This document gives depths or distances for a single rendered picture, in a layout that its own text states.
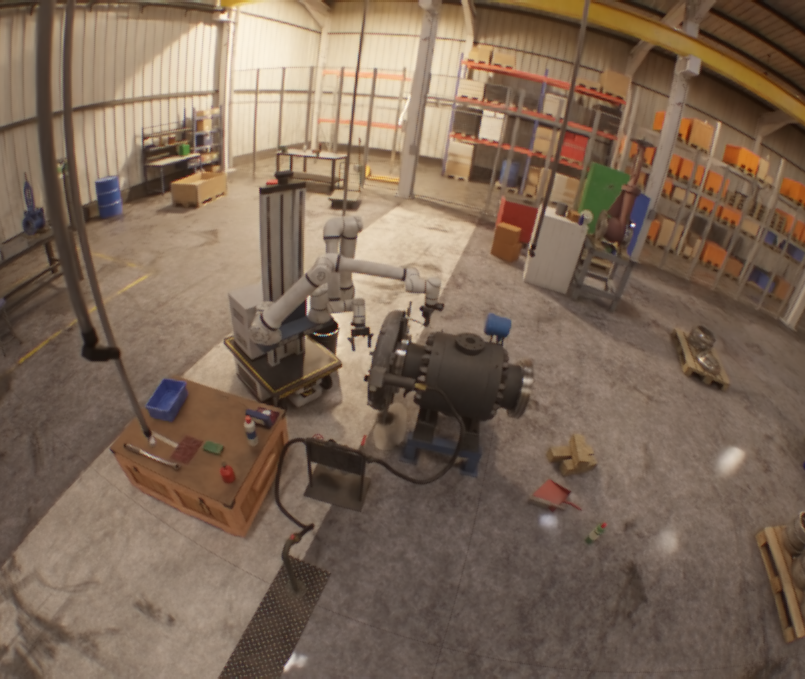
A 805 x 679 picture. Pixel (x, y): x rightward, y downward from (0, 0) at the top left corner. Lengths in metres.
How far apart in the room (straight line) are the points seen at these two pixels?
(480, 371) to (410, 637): 1.75
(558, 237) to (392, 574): 5.06
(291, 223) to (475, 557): 2.61
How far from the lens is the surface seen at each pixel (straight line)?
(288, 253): 2.89
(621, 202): 6.38
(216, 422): 2.66
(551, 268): 6.22
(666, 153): 9.96
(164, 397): 2.94
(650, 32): 9.88
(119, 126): 10.54
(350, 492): 2.79
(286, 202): 2.75
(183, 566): 2.70
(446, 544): 2.69
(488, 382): 2.61
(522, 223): 7.72
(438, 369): 2.58
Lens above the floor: 2.38
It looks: 35 degrees down
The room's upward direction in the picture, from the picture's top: 9 degrees clockwise
